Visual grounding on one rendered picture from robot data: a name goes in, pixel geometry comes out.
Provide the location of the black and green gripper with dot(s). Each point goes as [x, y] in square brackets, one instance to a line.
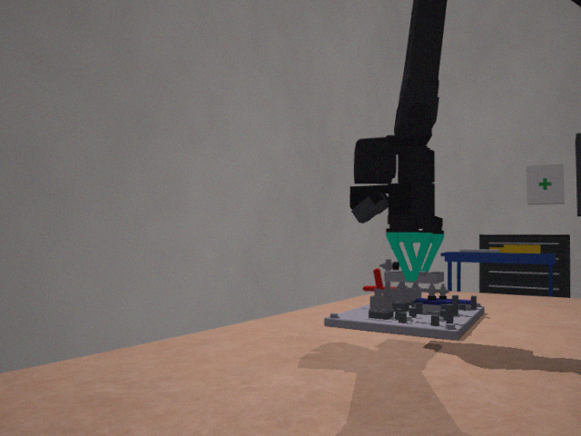
[422, 208]

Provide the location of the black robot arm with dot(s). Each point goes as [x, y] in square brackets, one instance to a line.
[376, 159]

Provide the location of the toggle clamp with red handle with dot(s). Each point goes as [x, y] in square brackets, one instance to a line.
[415, 295]
[399, 297]

